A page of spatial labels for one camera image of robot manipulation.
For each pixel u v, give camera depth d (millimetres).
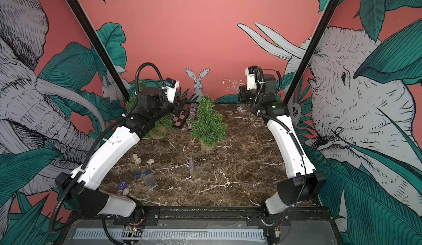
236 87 722
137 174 854
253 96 611
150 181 838
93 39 848
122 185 829
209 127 768
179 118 1078
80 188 387
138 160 895
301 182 398
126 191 801
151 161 903
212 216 758
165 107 596
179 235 700
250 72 616
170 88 595
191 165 859
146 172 859
